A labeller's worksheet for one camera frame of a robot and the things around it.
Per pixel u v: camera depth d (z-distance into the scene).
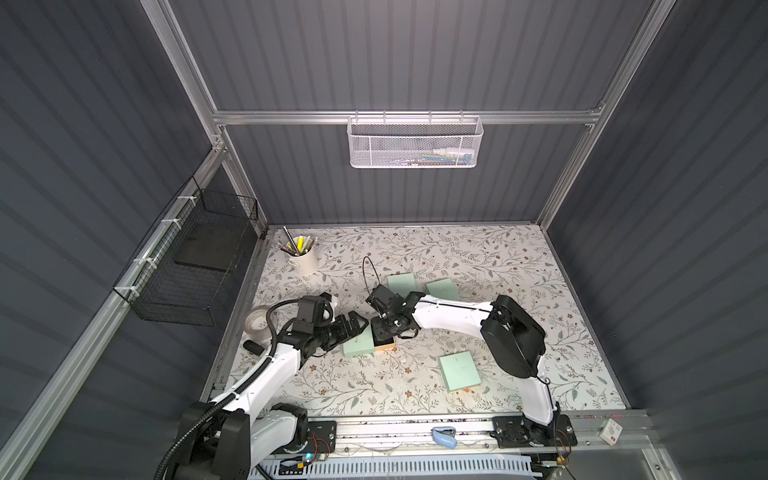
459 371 0.81
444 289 0.98
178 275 0.72
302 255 0.98
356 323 0.77
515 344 0.52
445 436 0.73
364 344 0.87
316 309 0.68
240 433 0.40
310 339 0.64
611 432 0.73
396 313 0.73
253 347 0.85
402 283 1.00
